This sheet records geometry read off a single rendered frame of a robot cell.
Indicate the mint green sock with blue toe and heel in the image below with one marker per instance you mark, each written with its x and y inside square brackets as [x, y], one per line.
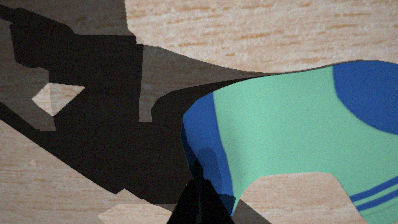
[341, 119]

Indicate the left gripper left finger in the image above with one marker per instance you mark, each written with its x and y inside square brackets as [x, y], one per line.
[185, 210]

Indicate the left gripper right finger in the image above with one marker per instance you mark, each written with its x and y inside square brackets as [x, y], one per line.
[213, 210]

